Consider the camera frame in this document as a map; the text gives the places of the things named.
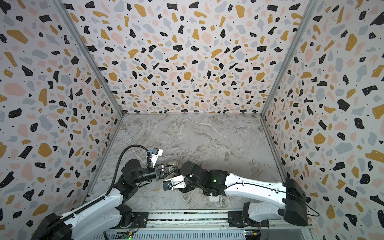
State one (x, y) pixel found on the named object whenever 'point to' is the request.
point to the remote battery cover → (226, 156)
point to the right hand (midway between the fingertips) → (174, 171)
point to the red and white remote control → (212, 198)
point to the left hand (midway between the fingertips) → (175, 168)
